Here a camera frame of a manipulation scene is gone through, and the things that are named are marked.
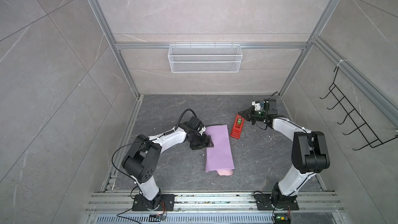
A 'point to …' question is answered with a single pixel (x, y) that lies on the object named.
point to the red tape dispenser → (237, 126)
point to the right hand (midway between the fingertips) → (238, 111)
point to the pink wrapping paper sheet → (218, 158)
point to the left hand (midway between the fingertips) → (208, 144)
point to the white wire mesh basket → (204, 58)
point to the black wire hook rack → (371, 137)
